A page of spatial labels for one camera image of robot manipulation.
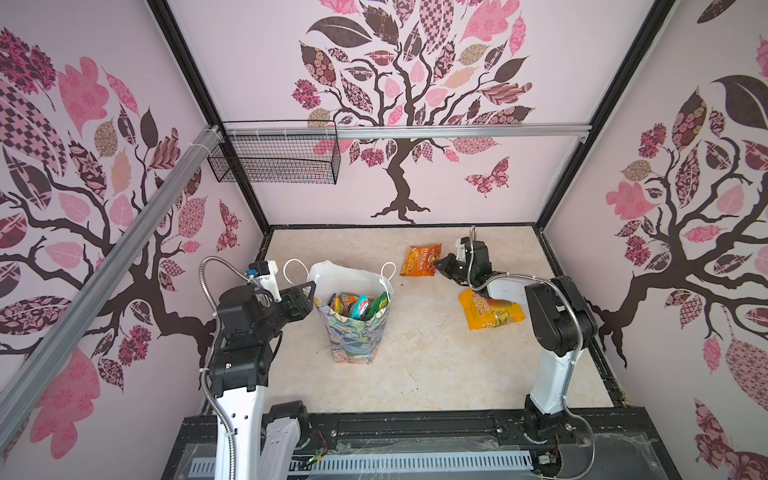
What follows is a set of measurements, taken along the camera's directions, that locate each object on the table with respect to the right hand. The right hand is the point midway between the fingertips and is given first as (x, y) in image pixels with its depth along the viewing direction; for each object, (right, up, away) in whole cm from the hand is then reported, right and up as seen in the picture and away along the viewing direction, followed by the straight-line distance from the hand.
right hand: (433, 258), depth 98 cm
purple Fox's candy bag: (-32, -12, -8) cm, 35 cm away
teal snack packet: (-23, -13, -24) cm, 36 cm away
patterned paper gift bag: (-24, -21, -24) cm, 40 cm away
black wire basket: (-48, +35, -3) cm, 60 cm away
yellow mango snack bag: (+14, -17, -8) cm, 24 cm away
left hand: (-34, -7, -29) cm, 45 cm away
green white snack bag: (-17, -11, -22) cm, 30 cm away
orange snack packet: (-4, -1, +4) cm, 6 cm away
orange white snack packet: (-28, -13, -9) cm, 32 cm away
